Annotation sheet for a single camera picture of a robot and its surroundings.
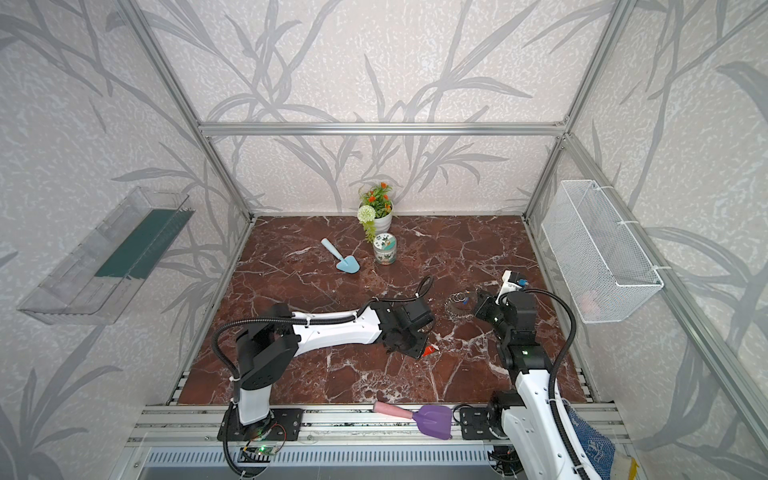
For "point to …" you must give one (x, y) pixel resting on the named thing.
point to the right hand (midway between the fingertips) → (479, 282)
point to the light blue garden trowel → (347, 263)
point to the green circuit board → (256, 454)
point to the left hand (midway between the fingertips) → (424, 343)
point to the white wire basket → (602, 268)
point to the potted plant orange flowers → (375, 211)
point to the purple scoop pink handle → (436, 420)
